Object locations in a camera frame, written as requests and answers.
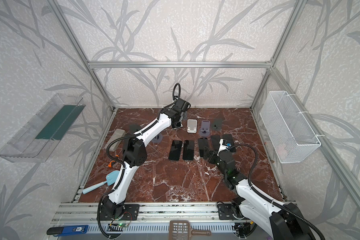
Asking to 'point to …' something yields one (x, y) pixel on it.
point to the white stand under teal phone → (192, 126)
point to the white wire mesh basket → (291, 137)
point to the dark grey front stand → (217, 124)
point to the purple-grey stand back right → (205, 130)
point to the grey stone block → (118, 133)
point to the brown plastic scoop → (181, 230)
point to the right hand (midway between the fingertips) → (210, 144)
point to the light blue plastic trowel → (110, 178)
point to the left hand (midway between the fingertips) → (179, 108)
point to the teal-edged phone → (202, 142)
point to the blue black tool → (67, 230)
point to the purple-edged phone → (215, 140)
